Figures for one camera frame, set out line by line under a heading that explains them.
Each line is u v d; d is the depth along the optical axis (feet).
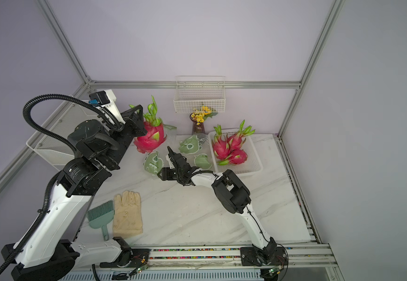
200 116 3.21
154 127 1.77
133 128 1.51
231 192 1.85
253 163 3.27
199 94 3.52
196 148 3.33
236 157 3.22
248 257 2.40
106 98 1.37
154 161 3.05
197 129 3.45
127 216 2.80
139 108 1.70
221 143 3.25
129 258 2.30
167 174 2.76
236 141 3.42
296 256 2.51
